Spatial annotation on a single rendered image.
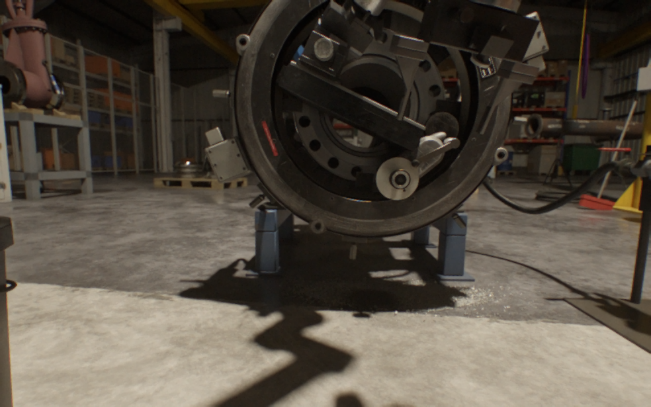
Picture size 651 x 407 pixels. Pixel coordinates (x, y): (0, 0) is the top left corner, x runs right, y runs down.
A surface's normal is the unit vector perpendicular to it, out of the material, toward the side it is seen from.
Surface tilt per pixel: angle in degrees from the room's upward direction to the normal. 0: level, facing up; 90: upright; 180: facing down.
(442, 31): 114
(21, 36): 91
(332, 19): 134
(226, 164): 90
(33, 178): 90
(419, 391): 0
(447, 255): 90
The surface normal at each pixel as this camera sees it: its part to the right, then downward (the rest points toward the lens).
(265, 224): -0.04, 0.12
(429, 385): 0.01, -0.99
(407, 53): 0.11, 0.51
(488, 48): 0.04, 0.79
